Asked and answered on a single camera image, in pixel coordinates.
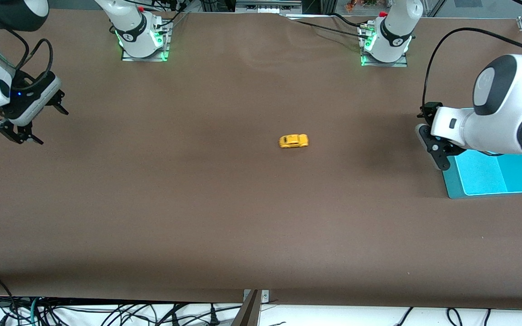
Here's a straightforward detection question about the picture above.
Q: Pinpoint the aluminium frame rail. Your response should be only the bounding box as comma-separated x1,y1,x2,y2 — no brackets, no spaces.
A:
235,0,303,14

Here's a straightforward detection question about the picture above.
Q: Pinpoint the small metal table bracket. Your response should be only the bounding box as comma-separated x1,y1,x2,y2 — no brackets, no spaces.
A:
243,289,270,303

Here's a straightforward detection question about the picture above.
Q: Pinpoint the cyan plastic bin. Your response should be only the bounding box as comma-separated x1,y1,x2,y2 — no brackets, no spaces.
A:
442,149,522,199

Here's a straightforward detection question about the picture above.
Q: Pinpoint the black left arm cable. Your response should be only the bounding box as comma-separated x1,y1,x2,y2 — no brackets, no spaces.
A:
422,27,522,109

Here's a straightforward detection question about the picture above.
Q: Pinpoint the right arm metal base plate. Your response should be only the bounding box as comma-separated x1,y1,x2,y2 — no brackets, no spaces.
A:
121,20,171,62

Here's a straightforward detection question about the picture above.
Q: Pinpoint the black base cable bundle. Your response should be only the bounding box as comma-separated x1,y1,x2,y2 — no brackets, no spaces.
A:
152,0,190,34

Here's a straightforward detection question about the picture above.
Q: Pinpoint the short black table cable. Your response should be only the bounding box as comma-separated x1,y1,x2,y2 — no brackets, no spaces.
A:
329,12,370,29

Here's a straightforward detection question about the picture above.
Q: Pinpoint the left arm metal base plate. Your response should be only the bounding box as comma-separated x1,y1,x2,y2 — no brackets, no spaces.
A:
360,25,409,67

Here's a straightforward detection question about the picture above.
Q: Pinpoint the long black table cable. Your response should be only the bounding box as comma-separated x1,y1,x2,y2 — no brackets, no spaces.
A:
288,17,371,40

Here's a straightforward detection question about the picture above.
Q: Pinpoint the yellow beetle toy car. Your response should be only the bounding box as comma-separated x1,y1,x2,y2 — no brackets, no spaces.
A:
279,134,309,149

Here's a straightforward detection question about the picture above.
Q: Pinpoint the dark wedge beam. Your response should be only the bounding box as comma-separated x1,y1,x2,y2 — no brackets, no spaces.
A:
231,290,261,326

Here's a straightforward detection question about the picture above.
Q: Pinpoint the orange background object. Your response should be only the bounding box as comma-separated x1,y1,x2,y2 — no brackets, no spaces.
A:
345,0,391,12

